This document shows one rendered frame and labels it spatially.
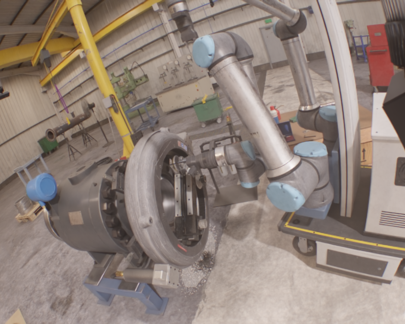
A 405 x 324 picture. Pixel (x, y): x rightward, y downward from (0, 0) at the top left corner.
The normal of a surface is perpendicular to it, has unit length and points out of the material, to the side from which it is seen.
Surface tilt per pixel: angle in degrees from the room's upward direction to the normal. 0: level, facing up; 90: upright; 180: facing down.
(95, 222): 68
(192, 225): 38
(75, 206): 48
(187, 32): 87
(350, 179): 90
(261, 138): 82
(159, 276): 22
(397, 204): 90
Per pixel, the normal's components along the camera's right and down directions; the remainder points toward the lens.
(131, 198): -0.34, -0.14
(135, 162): -0.37, -0.53
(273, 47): -0.29, 0.50
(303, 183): 0.30, -0.19
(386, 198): -0.65, 0.51
